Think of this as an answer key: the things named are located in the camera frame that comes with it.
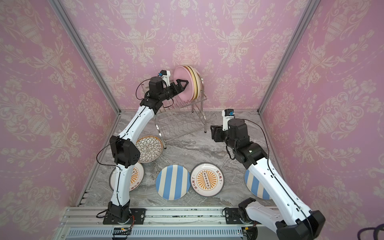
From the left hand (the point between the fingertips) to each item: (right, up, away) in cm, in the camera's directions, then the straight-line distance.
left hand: (185, 84), depth 84 cm
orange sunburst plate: (+13, -54, +2) cm, 56 cm away
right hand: (+16, -23, -12) cm, 31 cm away
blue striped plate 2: (+39, -57, 0) cm, 70 cm away
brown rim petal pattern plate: (-24, -39, +14) cm, 48 cm away
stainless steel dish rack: (-6, -16, +33) cm, 37 cm away
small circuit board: (-31, -75, -11) cm, 82 cm away
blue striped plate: (-7, -56, +2) cm, 56 cm away
